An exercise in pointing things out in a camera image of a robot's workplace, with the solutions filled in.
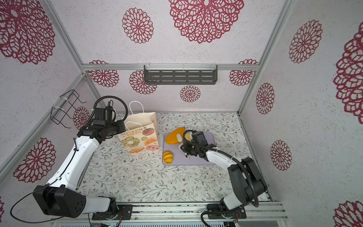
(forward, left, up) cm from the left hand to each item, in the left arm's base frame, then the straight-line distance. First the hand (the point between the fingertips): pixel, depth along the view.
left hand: (123, 128), depth 80 cm
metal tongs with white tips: (+3, -32, -16) cm, 36 cm away
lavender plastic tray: (-8, -32, -24) cm, 41 cm away
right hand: (-3, -33, -14) cm, 36 cm away
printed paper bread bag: (-1, -10, -1) cm, 11 cm away
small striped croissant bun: (-8, -25, -21) cm, 33 cm away
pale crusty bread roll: (0, -38, -7) cm, 38 cm away
